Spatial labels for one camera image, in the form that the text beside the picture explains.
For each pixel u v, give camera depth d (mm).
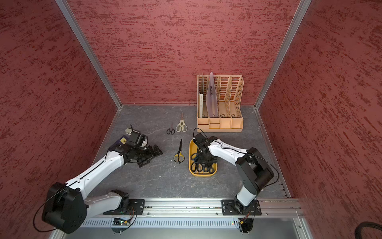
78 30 790
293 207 761
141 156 700
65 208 391
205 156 740
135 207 743
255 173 452
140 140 681
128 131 1027
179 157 918
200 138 729
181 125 1067
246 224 716
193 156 912
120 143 974
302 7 709
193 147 939
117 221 721
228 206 737
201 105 924
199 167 864
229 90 1071
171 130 1051
